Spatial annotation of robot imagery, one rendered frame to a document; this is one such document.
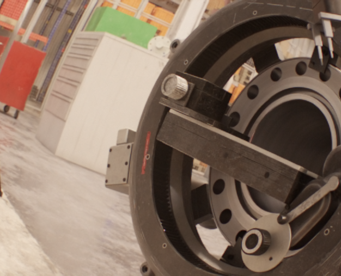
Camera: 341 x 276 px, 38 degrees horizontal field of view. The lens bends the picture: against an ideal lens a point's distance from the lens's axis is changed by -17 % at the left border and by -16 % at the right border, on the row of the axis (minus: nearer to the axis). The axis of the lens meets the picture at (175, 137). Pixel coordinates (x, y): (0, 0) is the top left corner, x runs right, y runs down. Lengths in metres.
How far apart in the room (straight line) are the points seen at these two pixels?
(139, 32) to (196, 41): 7.32
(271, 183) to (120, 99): 4.05
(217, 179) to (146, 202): 0.16
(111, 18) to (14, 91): 2.62
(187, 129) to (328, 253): 0.46
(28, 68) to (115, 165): 5.02
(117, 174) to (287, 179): 0.54
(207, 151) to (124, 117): 3.94
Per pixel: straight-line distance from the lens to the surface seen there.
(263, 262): 0.94
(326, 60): 1.15
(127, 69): 4.95
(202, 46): 1.23
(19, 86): 6.33
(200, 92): 1.07
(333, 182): 0.88
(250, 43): 1.22
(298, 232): 0.92
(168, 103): 1.12
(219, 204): 1.23
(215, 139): 1.08
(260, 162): 0.99
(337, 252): 0.87
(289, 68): 1.21
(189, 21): 9.41
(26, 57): 6.30
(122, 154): 1.36
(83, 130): 4.86
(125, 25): 8.45
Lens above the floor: 0.55
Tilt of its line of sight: level
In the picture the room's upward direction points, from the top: 22 degrees clockwise
